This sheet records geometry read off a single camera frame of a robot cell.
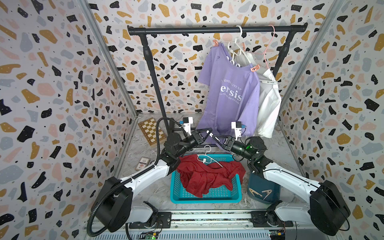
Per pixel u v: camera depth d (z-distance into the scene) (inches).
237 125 27.0
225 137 25.9
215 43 26.6
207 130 27.6
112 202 16.2
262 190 32.3
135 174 18.7
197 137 25.1
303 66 36.6
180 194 32.2
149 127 43.2
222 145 25.8
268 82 24.2
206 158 33.4
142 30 20.6
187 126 27.0
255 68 21.9
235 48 33.7
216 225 28.8
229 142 25.5
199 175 31.0
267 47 34.5
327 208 16.4
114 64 35.8
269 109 26.2
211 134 27.3
